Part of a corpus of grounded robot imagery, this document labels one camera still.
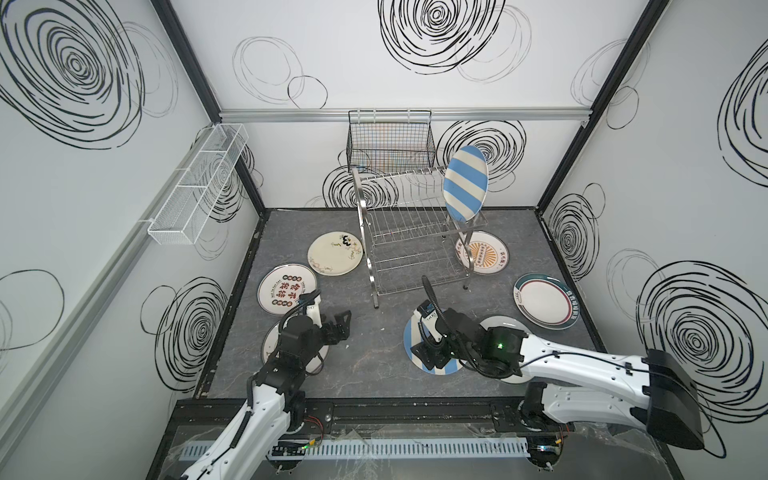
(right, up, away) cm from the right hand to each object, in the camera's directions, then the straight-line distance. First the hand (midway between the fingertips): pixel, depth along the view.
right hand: (416, 347), depth 75 cm
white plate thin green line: (+29, +3, +14) cm, 32 cm away
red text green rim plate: (-43, +11, +23) cm, 50 cm away
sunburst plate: (+26, +22, +30) cm, 46 cm away
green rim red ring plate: (+43, +7, +19) cm, 48 cm away
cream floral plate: (-26, +22, +31) cm, 46 cm away
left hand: (-21, +6, +8) cm, 23 cm away
